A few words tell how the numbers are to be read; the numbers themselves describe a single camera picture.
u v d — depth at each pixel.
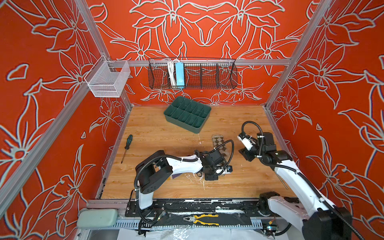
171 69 0.88
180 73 0.90
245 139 0.71
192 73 0.98
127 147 0.95
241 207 0.74
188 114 1.07
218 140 0.97
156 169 0.50
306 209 0.43
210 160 0.67
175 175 0.84
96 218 0.69
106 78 0.93
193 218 0.70
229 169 0.73
